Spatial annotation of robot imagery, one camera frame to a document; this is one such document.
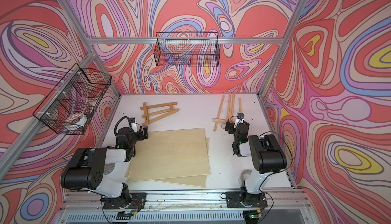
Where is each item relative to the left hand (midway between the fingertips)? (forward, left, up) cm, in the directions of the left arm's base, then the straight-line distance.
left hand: (140, 126), depth 94 cm
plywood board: (-30, -37, -7) cm, 48 cm away
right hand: (+3, -61, -1) cm, 61 cm away
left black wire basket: (-5, +28, +23) cm, 36 cm away
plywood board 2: (-15, -17, -8) cm, 24 cm away
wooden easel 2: (+17, -60, -4) cm, 62 cm away
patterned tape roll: (-9, +21, +21) cm, 31 cm away
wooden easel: (+16, -4, -6) cm, 18 cm away
